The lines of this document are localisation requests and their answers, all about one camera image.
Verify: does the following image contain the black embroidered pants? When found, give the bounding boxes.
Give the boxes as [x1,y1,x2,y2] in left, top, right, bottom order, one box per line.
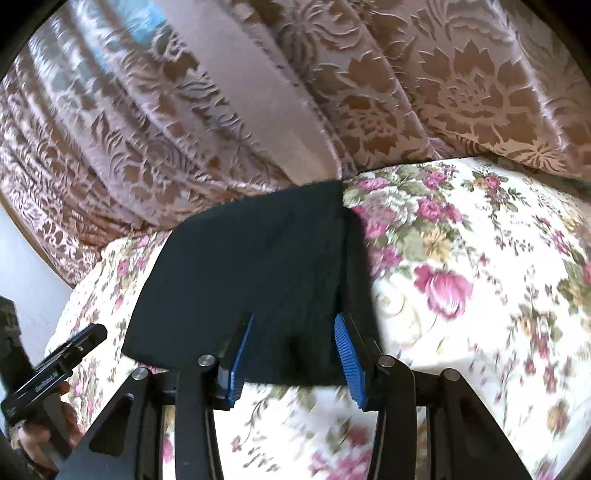
[122,181,380,386]

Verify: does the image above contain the person's left hand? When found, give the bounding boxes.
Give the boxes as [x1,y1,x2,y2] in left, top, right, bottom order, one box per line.
[15,382,82,479]

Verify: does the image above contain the brown floral curtain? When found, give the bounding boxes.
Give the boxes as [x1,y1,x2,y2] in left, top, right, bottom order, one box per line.
[1,1,590,285]

